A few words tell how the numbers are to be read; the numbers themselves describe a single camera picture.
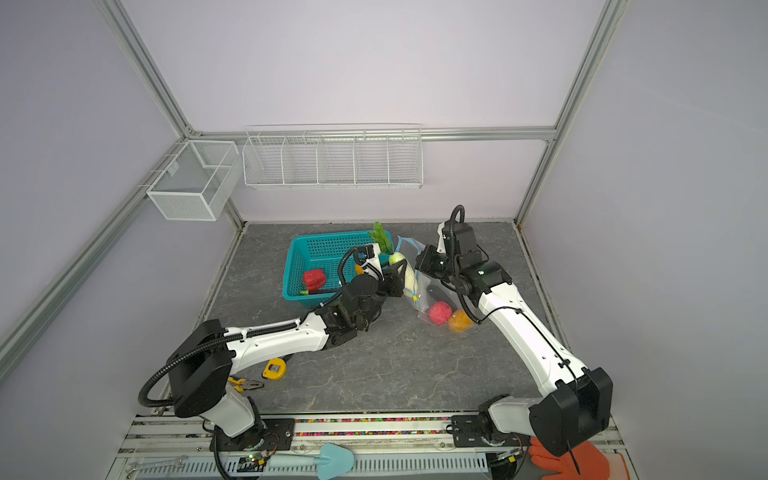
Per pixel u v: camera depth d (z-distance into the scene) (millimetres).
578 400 386
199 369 433
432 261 677
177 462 707
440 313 868
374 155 999
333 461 707
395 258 761
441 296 938
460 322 868
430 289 888
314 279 976
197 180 963
